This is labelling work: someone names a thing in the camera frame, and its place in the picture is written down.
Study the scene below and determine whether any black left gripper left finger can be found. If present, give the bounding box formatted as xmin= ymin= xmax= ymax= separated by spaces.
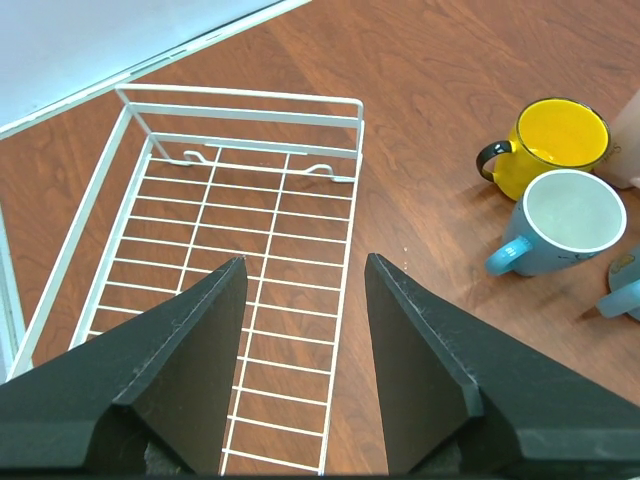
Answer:
xmin=1 ymin=257 xmax=248 ymax=474

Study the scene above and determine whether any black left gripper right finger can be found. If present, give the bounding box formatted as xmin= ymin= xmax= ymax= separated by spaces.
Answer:
xmin=364 ymin=253 xmax=639 ymax=474

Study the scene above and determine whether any blue patterned mug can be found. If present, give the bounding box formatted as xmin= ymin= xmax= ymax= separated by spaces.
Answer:
xmin=596 ymin=253 xmax=639 ymax=321

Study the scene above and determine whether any yellow mug black handle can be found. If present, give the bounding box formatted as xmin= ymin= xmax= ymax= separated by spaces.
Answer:
xmin=476 ymin=97 xmax=611 ymax=201

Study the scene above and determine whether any pink faceted mug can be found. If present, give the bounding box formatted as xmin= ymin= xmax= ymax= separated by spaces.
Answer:
xmin=595 ymin=91 xmax=640 ymax=189

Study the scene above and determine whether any white wire dish rack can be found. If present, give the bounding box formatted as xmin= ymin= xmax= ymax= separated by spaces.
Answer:
xmin=1 ymin=84 xmax=365 ymax=475

